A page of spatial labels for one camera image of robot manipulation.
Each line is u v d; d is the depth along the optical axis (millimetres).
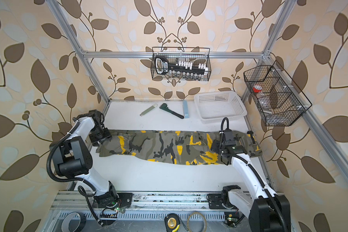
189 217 706
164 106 1155
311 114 587
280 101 734
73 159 475
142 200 756
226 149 591
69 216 667
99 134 759
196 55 911
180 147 942
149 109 1155
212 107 1158
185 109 1094
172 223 664
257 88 806
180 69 848
